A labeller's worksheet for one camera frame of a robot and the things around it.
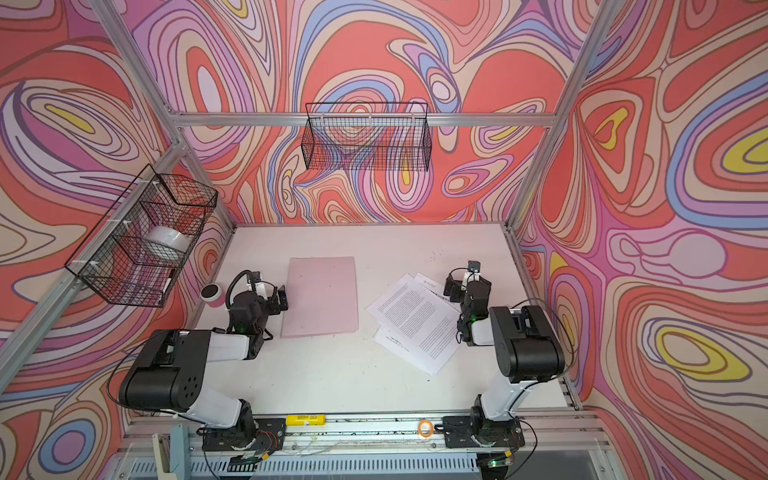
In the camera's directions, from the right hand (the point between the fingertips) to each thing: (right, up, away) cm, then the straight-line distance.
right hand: (465, 280), depth 97 cm
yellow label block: (-43, -34, -22) cm, 59 cm away
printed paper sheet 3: (-10, -2, +5) cm, 11 cm away
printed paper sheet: (-14, -13, -4) cm, 20 cm away
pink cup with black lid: (-82, -4, -3) cm, 82 cm away
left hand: (-63, -1, -3) cm, 63 cm away
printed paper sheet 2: (-14, -20, -9) cm, 26 cm away
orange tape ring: (-16, -36, -22) cm, 45 cm away
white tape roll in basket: (-80, +13, -24) cm, 84 cm away
